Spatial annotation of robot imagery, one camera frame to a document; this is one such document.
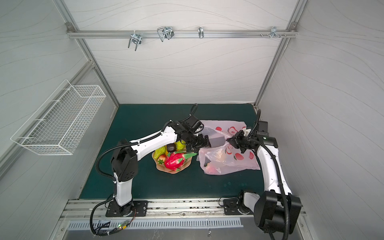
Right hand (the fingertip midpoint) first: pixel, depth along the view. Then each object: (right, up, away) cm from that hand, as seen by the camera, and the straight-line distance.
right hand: (227, 139), depth 78 cm
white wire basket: (-81, +9, -9) cm, 82 cm away
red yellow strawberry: (-37, -12, +5) cm, 39 cm away
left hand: (-12, -6, +2) cm, 14 cm away
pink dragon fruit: (-28, -12, +2) cm, 30 cm away
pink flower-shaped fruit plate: (-36, -17, +6) cm, 41 cm away
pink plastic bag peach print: (0, -10, 0) cm, 10 cm away
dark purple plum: (-31, -6, +8) cm, 33 cm away
